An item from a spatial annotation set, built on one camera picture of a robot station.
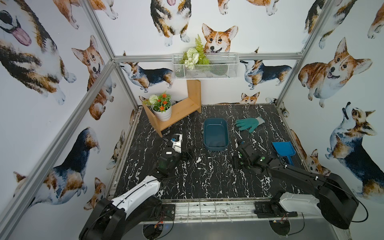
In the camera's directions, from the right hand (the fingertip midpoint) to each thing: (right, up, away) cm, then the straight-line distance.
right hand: (236, 157), depth 86 cm
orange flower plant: (-45, +32, +7) cm, 56 cm away
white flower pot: (-44, +24, +12) cm, 52 cm away
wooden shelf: (-25, +42, +17) cm, 52 cm away
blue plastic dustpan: (+33, +3, +10) cm, 35 cm away
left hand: (-28, +10, -3) cm, 30 cm away
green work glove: (+14, +18, +22) cm, 32 cm away
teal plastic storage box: (-10, +12, +20) cm, 25 cm away
